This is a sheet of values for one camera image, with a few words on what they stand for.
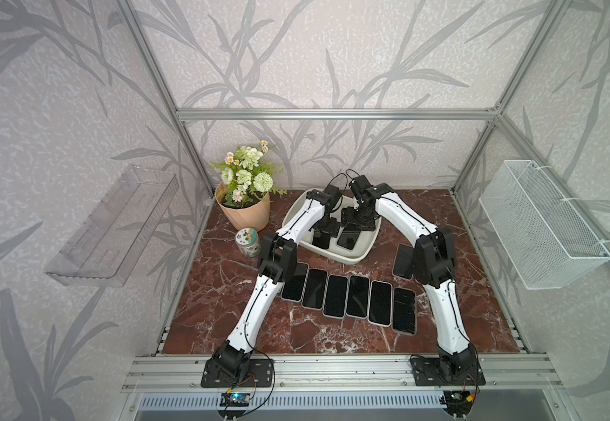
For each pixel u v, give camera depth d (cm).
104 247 67
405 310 86
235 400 71
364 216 85
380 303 87
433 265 59
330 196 81
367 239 102
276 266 67
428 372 74
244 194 85
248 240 93
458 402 71
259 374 74
